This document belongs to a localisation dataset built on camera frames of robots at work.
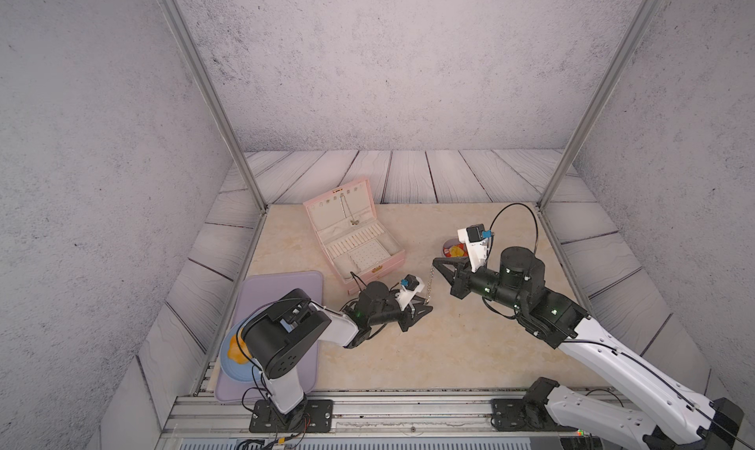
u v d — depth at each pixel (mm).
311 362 827
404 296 757
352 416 742
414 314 767
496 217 1149
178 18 742
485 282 576
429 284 726
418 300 810
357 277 755
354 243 1016
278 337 485
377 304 698
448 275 647
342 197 963
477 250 584
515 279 501
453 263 612
